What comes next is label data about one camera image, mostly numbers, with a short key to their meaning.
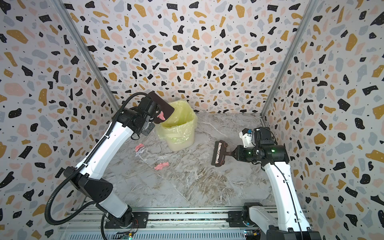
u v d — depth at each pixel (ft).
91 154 1.42
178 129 2.60
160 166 3.01
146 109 1.83
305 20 2.46
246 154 2.02
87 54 2.81
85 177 1.35
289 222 1.23
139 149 3.27
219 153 2.71
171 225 2.40
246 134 2.13
